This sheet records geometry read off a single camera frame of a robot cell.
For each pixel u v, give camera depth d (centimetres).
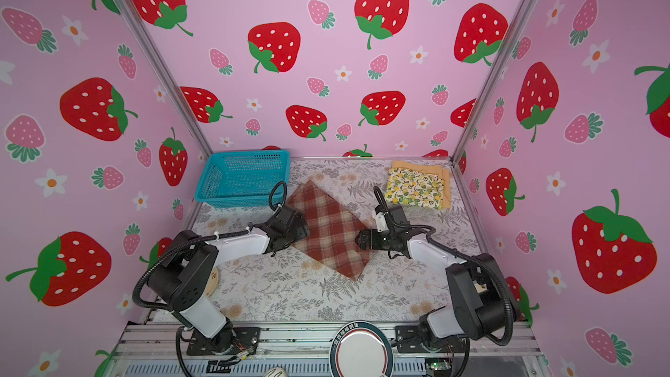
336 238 93
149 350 73
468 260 47
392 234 70
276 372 67
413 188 107
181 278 46
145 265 85
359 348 73
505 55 86
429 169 116
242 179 115
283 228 73
